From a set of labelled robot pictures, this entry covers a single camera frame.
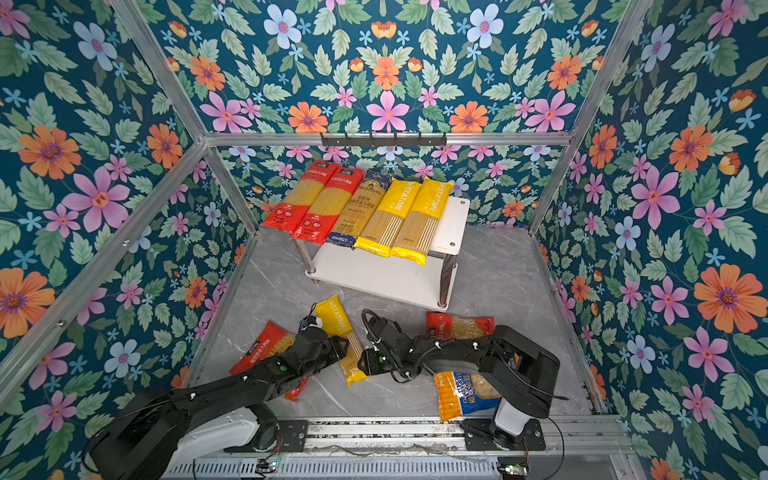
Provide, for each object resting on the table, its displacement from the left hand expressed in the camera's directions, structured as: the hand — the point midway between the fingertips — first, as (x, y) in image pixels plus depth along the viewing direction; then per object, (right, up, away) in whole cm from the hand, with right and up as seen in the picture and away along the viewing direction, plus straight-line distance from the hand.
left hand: (350, 342), depth 85 cm
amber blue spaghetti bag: (+4, +37, -10) cm, 39 cm away
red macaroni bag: (-24, -1, +1) cm, 24 cm away
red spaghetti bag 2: (-3, +41, -8) cm, 42 cm away
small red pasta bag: (+30, +4, +3) cm, 30 cm away
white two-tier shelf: (+25, +16, +11) cm, 31 cm away
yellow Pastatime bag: (+18, +30, -17) cm, 39 cm away
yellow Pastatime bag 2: (-6, +5, +7) cm, 11 cm away
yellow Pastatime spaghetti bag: (+10, +31, -16) cm, 36 cm away
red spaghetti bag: (-12, +36, -12) cm, 40 cm away
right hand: (+3, -5, -3) cm, 7 cm away
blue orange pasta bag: (+31, -11, -9) cm, 34 cm away
